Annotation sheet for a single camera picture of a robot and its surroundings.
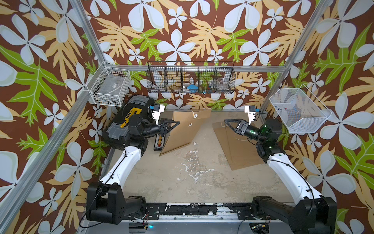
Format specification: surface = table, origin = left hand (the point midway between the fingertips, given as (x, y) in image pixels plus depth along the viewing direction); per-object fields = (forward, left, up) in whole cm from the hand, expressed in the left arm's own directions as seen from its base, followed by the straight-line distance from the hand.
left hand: (179, 122), depth 68 cm
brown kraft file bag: (+3, -6, -5) cm, 9 cm away
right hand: (0, -22, 0) cm, 22 cm away
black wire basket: (+44, -6, -5) cm, 45 cm away
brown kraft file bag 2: (+3, -40, -33) cm, 52 cm away
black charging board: (+9, +15, -32) cm, 37 cm away
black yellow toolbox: (+4, +38, -17) cm, 41 cm away
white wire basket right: (+13, -69, -7) cm, 71 cm away
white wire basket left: (+29, +44, 0) cm, 52 cm away
